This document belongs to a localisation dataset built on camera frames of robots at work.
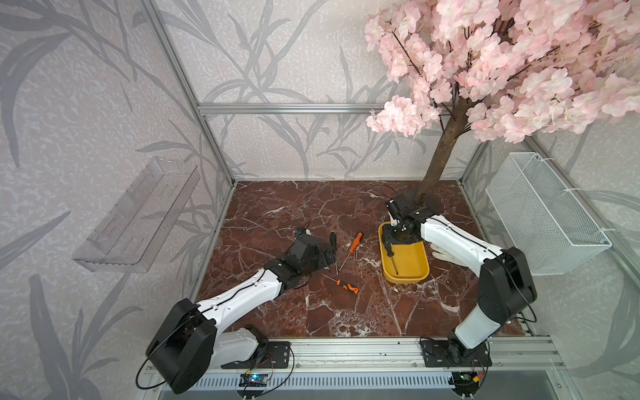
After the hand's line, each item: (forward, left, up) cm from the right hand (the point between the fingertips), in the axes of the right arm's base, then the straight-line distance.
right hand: (388, 235), depth 90 cm
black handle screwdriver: (0, +20, -9) cm, 22 cm away
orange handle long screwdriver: (+1, +12, -9) cm, 15 cm away
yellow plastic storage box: (-6, -9, -9) cm, 14 cm away
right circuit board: (-43, -19, -13) cm, 49 cm away
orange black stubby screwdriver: (-16, +16, -8) cm, 24 cm away
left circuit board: (-42, +43, -9) cm, 61 cm away
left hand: (-8, +22, +1) cm, 23 cm away
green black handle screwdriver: (-3, -1, -8) cm, 8 cm away
